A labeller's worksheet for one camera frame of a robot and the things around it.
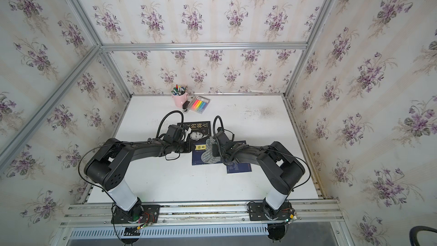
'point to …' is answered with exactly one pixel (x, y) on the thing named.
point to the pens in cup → (178, 90)
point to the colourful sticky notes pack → (200, 105)
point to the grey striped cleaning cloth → (207, 156)
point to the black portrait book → (197, 132)
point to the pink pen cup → (179, 99)
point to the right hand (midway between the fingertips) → (219, 149)
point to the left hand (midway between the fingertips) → (196, 148)
